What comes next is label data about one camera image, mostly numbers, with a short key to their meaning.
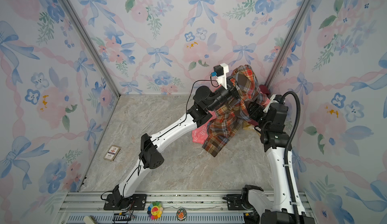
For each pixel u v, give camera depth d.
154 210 0.70
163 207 0.72
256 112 0.64
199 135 0.95
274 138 0.49
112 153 0.88
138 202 0.75
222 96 0.58
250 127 0.98
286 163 0.43
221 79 0.56
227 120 0.74
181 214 0.70
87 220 0.68
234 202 0.73
